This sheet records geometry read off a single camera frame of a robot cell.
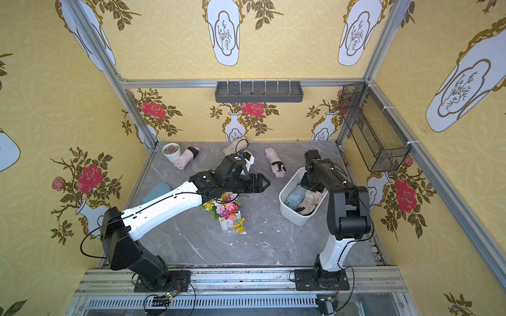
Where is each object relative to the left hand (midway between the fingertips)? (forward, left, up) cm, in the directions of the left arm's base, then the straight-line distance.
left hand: (258, 181), depth 76 cm
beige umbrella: (0, -25, -17) cm, 30 cm away
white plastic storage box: (-10, -13, -10) cm, 19 cm away
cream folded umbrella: (+36, +11, -19) cm, 42 cm away
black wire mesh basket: (+10, -46, +12) cm, 48 cm away
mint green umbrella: (+1, -17, -16) cm, 24 cm away
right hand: (+7, -28, -17) cm, 34 cm away
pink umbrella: (+21, -11, -17) cm, 30 cm away
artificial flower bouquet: (-9, +12, -6) cm, 16 cm away
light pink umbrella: (+31, +37, -19) cm, 52 cm away
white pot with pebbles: (+31, +45, -16) cm, 57 cm away
